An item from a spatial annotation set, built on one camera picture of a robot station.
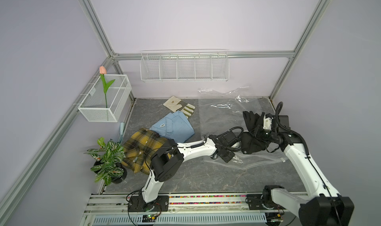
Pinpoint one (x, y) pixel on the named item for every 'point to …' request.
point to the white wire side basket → (107, 98)
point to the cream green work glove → (175, 104)
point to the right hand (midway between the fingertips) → (250, 131)
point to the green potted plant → (109, 167)
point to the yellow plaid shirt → (138, 149)
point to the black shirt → (250, 143)
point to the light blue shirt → (176, 126)
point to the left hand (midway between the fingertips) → (228, 156)
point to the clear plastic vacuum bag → (219, 110)
